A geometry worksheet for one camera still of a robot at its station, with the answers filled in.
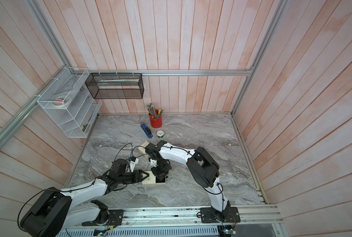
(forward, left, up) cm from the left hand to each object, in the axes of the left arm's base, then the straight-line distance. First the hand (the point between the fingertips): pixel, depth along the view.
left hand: (145, 178), depth 85 cm
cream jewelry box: (+8, 0, +20) cm, 22 cm away
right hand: (0, -9, 0) cm, 9 cm away
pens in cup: (+44, -1, +11) cm, 45 cm away
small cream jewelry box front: (-1, -4, +2) cm, 4 cm away
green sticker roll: (+32, -7, +1) cm, 33 cm away
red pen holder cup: (+40, -3, +4) cm, 40 cm away
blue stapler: (+34, +3, +3) cm, 34 cm away
